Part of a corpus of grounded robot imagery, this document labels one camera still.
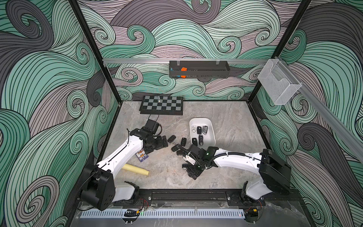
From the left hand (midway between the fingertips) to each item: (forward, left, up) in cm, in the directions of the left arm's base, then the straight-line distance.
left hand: (162, 145), depth 82 cm
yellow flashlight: (-11, +16, -10) cm, 22 cm away
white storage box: (+10, -32, -11) cm, 35 cm away
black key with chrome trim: (-9, -13, -9) cm, 19 cm away
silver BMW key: (+17, -29, -9) cm, 35 cm away
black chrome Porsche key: (+9, -25, -9) cm, 28 cm away
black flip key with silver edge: (+8, -13, -10) cm, 18 cm away
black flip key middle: (+3, -7, -10) cm, 13 cm away
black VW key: (+17, -25, -10) cm, 32 cm away
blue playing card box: (-2, +14, -9) cm, 16 cm away
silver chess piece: (+44, +7, -7) cm, 45 cm away
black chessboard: (+40, -1, -8) cm, 41 cm away
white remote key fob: (+18, -21, -9) cm, 29 cm away
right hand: (-11, -19, -9) cm, 24 cm away
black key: (+8, -21, -10) cm, 25 cm away
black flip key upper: (+10, -5, -10) cm, 15 cm away
